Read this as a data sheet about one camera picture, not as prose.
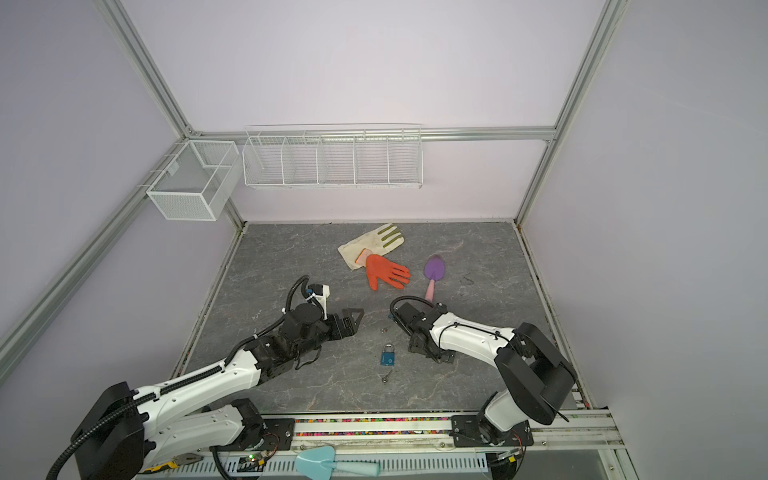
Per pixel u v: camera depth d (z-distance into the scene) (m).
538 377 0.44
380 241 1.15
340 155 0.99
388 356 0.86
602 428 0.76
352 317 0.73
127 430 0.40
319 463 0.70
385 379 0.82
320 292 0.74
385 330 0.91
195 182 0.97
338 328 0.71
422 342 0.63
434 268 1.07
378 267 1.06
